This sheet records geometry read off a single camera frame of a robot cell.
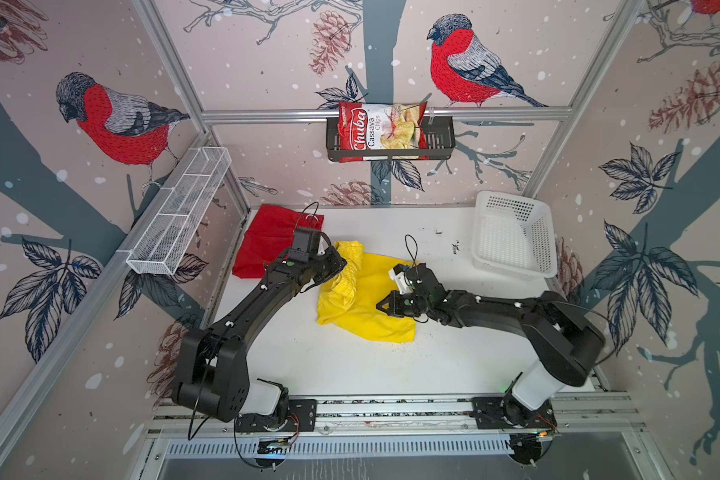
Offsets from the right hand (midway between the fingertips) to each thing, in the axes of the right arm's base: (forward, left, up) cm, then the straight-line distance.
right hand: (374, 313), depth 85 cm
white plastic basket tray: (+39, -52, -8) cm, 66 cm away
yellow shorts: (+2, +6, +7) cm, 9 cm away
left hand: (+10, +8, +11) cm, 17 cm away
